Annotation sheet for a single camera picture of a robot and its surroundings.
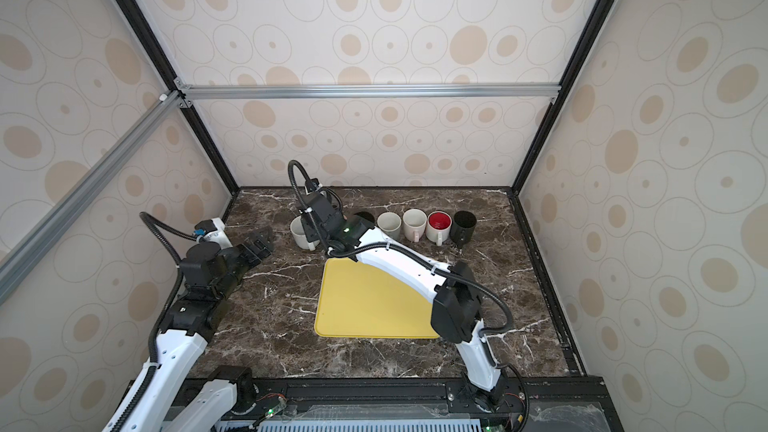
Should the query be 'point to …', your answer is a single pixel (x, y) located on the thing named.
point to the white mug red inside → (438, 226)
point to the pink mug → (414, 223)
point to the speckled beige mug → (299, 235)
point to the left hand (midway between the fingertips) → (267, 231)
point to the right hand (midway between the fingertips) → (316, 215)
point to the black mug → (463, 226)
